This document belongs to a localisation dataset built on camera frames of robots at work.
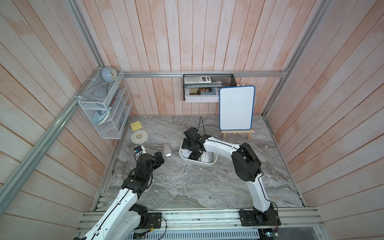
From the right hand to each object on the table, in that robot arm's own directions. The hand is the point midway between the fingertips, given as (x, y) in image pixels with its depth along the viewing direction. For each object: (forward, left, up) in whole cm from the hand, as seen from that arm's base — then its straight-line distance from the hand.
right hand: (184, 145), depth 98 cm
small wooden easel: (+9, -37, +3) cm, 38 cm away
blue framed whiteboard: (+15, -32, +21) cm, 41 cm away
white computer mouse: (-6, -1, 0) cm, 6 cm away
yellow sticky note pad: (+20, +39, -3) cm, 44 cm away
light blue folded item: (+3, +47, +26) cm, 53 cm away
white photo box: (+23, -11, +25) cm, 35 cm away
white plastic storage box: (-12, -7, +2) cm, 14 cm away
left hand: (-14, +15, +9) cm, 23 cm away
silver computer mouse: (-3, +12, -1) cm, 12 cm away
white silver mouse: (-8, -16, 0) cm, 18 cm away
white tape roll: (+9, +34, -3) cm, 35 cm away
